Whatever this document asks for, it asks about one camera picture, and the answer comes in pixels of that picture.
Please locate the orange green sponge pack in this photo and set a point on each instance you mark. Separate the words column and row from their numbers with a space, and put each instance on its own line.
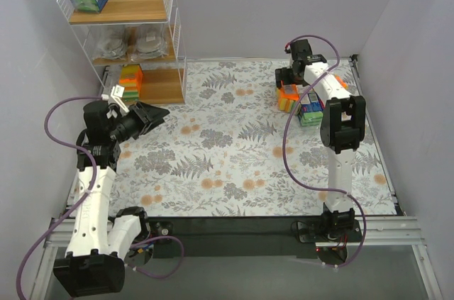
column 131, row 77

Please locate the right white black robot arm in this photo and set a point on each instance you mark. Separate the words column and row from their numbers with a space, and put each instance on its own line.
column 342, row 130

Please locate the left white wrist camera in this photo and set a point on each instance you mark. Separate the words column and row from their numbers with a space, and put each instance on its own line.
column 116, row 97

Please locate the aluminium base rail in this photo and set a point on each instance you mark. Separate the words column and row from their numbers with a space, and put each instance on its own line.
column 377, row 230

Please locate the white wire wooden shelf unit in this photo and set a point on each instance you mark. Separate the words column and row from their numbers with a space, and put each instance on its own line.
column 165, row 78

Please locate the floral patterned table mat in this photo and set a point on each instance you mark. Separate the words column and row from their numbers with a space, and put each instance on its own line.
column 227, row 151

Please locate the silver mesh scrubber pack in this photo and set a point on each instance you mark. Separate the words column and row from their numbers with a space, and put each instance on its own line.
column 112, row 43

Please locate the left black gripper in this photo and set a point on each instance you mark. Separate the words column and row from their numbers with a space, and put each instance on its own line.
column 140, row 120

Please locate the blue label sponge pack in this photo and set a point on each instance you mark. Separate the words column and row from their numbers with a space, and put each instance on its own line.
column 311, row 110

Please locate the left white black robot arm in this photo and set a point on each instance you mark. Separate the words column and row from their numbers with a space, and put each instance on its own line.
column 94, row 260

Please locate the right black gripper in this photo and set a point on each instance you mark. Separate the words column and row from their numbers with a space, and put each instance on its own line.
column 281, row 78

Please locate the orange box sponge pack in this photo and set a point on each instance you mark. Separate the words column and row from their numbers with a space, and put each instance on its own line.
column 287, row 98

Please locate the orange yellow sponge box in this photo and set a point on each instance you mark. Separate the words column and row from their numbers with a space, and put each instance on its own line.
column 341, row 82

